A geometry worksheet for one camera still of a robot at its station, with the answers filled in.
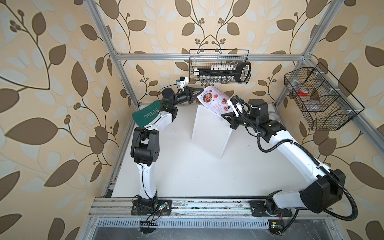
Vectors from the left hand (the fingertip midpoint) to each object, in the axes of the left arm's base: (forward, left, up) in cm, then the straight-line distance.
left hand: (200, 89), depth 76 cm
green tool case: (+9, +42, -34) cm, 54 cm away
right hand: (-10, -11, -8) cm, 17 cm away
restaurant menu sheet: (-6, -8, -2) cm, 10 cm away
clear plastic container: (-9, -55, -2) cm, 56 cm away
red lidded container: (+3, -56, -3) cm, 56 cm away
